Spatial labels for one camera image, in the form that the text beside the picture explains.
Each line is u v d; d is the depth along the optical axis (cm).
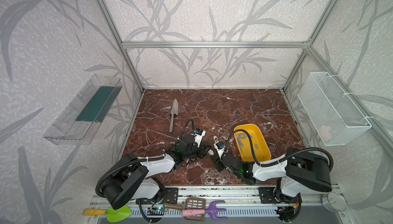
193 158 84
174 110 105
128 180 42
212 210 68
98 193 42
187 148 68
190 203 72
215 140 87
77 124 64
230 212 77
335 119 63
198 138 77
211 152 83
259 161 60
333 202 68
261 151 89
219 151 73
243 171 64
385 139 54
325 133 72
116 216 68
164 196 72
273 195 73
